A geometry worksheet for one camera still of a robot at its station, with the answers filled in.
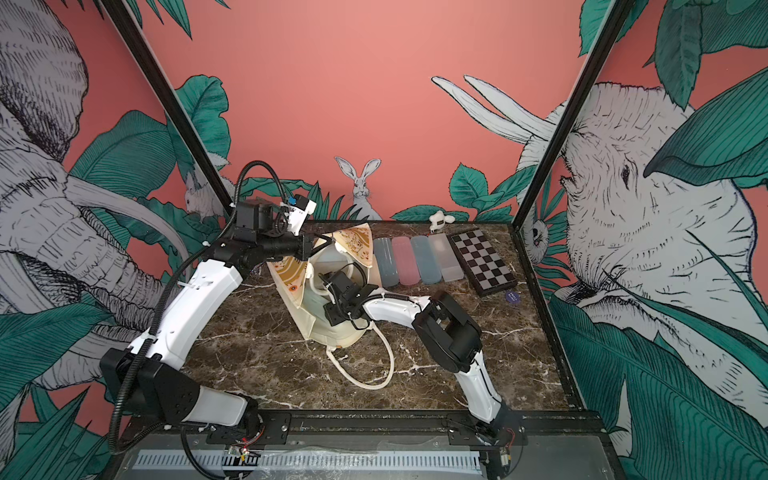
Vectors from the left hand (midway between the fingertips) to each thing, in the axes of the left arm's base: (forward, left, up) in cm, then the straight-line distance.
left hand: (331, 237), depth 74 cm
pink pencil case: (+12, -22, -32) cm, 40 cm away
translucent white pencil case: (+15, -36, -30) cm, 50 cm away
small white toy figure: (+32, -35, -27) cm, 55 cm away
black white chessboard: (+10, -49, -29) cm, 57 cm away
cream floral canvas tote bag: (-2, -5, -4) cm, 6 cm away
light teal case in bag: (+12, -15, -30) cm, 36 cm away
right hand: (-6, +4, -27) cm, 28 cm away
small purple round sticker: (-2, -56, -31) cm, 64 cm away
